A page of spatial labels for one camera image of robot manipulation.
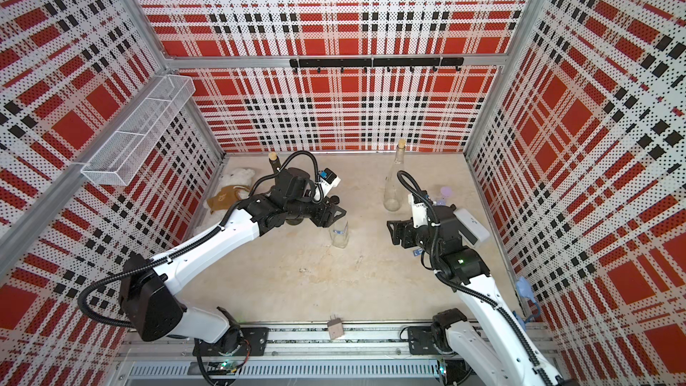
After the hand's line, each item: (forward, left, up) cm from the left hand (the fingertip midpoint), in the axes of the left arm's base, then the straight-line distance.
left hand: (340, 207), depth 78 cm
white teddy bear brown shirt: (+17, +42, -13) cm, 47 cm away
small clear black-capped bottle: (+1, +2, -19) cm, 19 cm away
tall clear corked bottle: (+16, -19, -17) cm, 30 cm away
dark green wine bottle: (+9, +19, +9) cm, 23 cm away
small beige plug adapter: (-29, +1, -19) cm, 35 cm away
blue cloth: (-23, -46, -1) cm, 51 cm away
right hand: (-4, -19, -2) cm, 19 cm away
